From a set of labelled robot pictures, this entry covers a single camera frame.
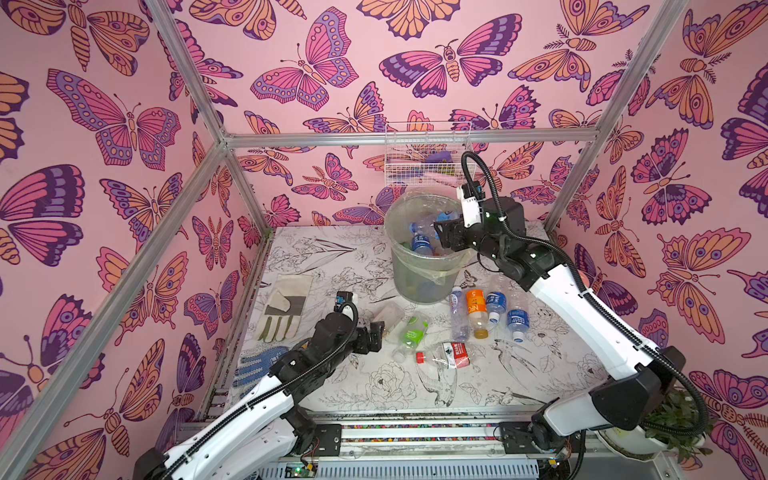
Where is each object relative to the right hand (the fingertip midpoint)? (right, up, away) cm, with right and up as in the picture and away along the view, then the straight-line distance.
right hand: (451, 217), depth 73 cm
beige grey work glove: (-50, -27, +24) cm, 61 cm away
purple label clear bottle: (+7, -28, +23) cm, 38 cm away
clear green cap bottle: (-15, -28, +25) cm, 40 cm away
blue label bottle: (-5, -5, +21) cm, 22 cm away
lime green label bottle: (-8, -32, +15) cm, 36 cm away
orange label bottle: (+12, -27, +20) cm, 35 cm away
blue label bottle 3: (+18, -25, +19) cm, 36 cm away
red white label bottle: (+3, -37, +12) cm, 39 cm away
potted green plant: (+43, -40, -13) cm, 60 cm away
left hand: (-20, -26, +4) cm, 33 cm away
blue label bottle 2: (+23, -29, +16) cm, 40 cm away
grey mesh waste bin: (-6, -13, +7) cm, 16 cm away
